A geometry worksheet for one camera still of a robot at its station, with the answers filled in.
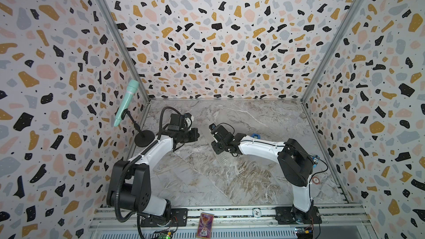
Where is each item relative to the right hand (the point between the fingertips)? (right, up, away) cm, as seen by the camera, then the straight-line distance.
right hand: (218, 145), depth 92 cm
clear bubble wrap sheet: (+7, -9, -3) cm, 12 cm away
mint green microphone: (-40, +29, -14) cm, 52 cm away
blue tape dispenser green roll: (+22, +4, +6) cm, 23 cm away
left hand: (-8, +6, -3) cm, 11 cm away
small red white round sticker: (+51, -17, -6) cm, 54 cm away
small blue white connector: (+55, -8, 0) cm, 55 cm away
